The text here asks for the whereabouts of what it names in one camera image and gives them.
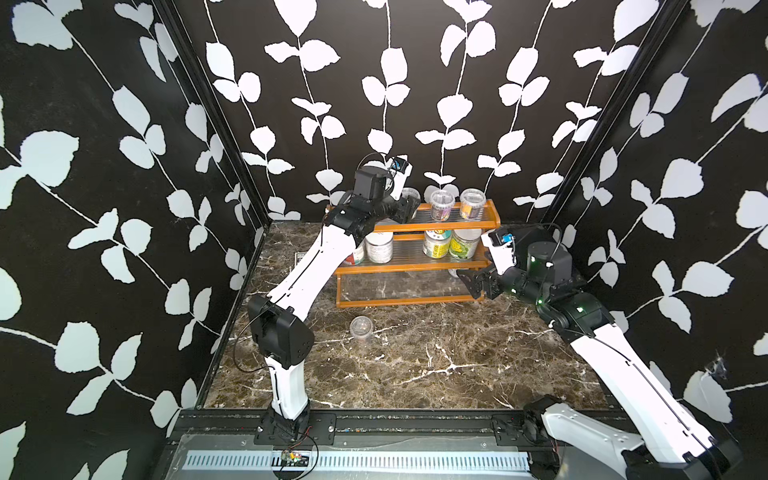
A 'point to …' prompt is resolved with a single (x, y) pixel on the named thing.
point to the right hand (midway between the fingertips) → (470, 257)
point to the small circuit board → (292, 459)
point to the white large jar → (378, 247)
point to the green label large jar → (464, 243)
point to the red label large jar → (356, 258)
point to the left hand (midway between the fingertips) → (411, 190)
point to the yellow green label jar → (436, 243)
